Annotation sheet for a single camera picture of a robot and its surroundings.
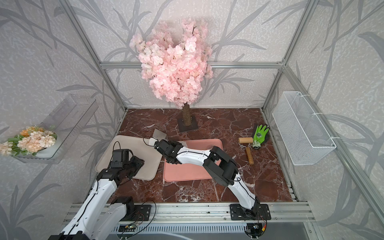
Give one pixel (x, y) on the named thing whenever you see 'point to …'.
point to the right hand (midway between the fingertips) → (175, 143)
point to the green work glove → (260, 135)
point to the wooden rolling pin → (247, 140)
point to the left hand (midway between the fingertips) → (144, 161)
